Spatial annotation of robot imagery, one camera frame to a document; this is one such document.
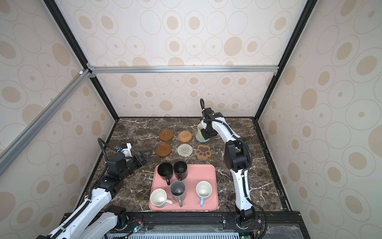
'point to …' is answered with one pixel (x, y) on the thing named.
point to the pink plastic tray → (196, 173)
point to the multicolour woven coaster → (184, 150)
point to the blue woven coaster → (200, 140)
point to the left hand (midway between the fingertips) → (151, 152)
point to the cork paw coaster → (203, 152)
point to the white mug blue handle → (203, 189)
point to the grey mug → (178, 191)
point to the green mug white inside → (199, 128)
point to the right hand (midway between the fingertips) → (209, 135)
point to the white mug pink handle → (158, 198)
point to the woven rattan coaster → (184, 136)
